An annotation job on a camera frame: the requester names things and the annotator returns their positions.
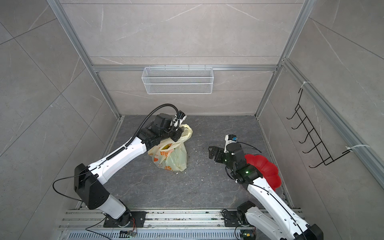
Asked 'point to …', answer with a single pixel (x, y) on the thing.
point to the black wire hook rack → (319, 148)
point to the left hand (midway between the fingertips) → (180, 123)
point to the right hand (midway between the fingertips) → (215, 148)
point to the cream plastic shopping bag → (172, 155)
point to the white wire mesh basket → (178, 80)
